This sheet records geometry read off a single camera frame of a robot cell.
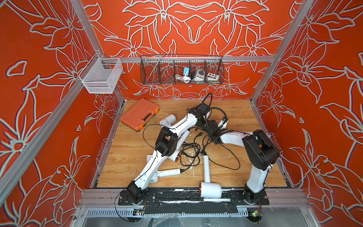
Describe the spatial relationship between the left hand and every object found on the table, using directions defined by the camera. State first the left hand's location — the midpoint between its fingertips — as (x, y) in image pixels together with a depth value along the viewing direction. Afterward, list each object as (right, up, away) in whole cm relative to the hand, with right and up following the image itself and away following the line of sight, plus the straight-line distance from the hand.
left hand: (206, 124), depth 101 cm
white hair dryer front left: (-28, -26, -22) cm, 44 cm away
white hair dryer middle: (-19, -10, -10) cm, 24 cm away
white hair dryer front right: (-5, -31, -31) cm, 44 cm away
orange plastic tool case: (-51, +6, +2) cm, 52 cm away
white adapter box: (-6, +33, -10) cm, 35 cm away
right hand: (+6, -4, -3) cm, 8 cm away
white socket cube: (+2, +33, -7) cm, 34 cm away
